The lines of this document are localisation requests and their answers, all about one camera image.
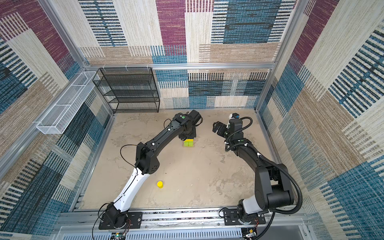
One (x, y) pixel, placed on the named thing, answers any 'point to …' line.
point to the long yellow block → (189, 140)
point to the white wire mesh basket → (58, 119)
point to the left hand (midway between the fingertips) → (192, 135)
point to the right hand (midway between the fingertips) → (219, 127)
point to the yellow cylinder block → (160, 184)
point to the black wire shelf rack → (129, 89)
